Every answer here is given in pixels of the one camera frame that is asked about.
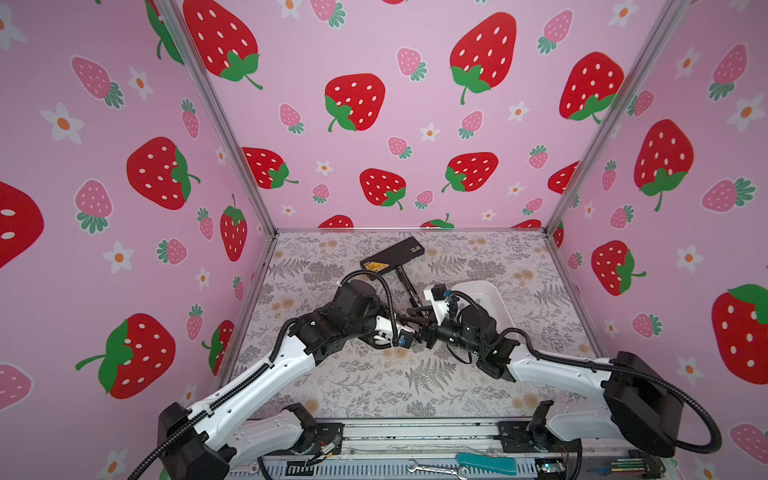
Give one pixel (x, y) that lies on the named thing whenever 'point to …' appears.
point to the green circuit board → (554, 466)
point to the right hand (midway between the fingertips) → (402, 317)
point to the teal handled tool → (504, 466)
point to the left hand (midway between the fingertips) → (389, 304)
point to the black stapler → (392, 258)
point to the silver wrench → (462, 472)
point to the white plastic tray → (489, 299)
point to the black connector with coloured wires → (633, 466)
